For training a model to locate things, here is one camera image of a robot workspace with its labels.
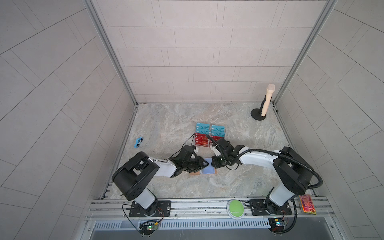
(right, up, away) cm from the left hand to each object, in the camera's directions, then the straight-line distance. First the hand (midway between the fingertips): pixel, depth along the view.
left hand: (211, 165), depth 84 cm
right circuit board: (+29, -22, -16) cm, 40 cm away
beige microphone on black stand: (+35, +29, +16) cm, 48 cm away
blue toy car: (-45, +12, +8) cm, 47 cm away
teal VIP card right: (+5, +19, +8) cm, 21 cm away
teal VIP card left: (-4, +20, +8) cm, 22 cm away
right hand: (0, -1, +2) cm, 3 cm away
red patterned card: (+45, -14, -13) cm, 49 cm away
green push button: (+11, -16, -14) cm, 24 cm away
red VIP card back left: (-6, +15, +9) cm, 18 cm away
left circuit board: (-29, -22, -19) cm, 41 cm away
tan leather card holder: (-8, -3, -3) cm, 9 cm away
